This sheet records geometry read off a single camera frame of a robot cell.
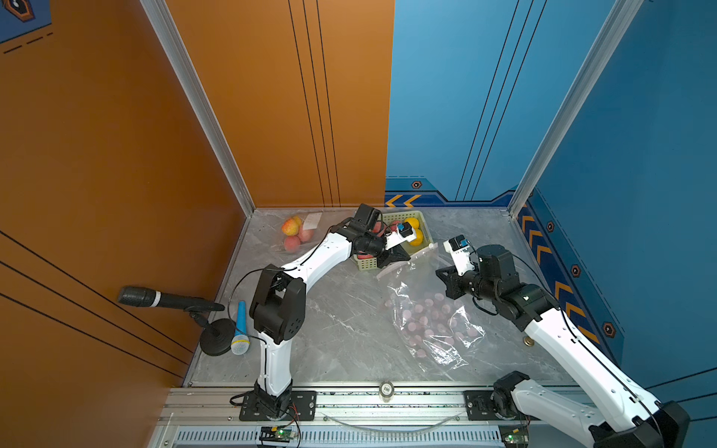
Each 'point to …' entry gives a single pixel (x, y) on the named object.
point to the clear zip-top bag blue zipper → (297, 233)
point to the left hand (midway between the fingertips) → (408, 252)
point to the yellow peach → (291, 226)
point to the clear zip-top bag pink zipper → (418, 272)
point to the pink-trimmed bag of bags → (433, 326)
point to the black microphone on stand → (217, 335)
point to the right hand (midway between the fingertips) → (439, 271)
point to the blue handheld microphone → (241, 342)
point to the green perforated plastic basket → (390, 222)
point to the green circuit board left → (276, 434)
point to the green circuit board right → (514, 436)
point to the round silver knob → (386, 391)
